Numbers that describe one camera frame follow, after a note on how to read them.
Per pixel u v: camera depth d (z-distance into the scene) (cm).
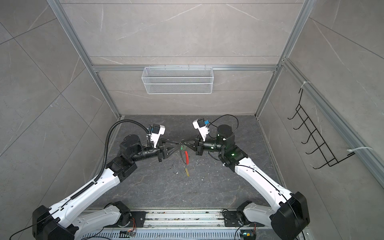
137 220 73
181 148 62
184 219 75
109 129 49
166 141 63
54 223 38
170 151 61
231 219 73
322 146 62
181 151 62
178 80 101
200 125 58
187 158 66
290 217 38
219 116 55
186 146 64
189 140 62
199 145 58
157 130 57
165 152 59
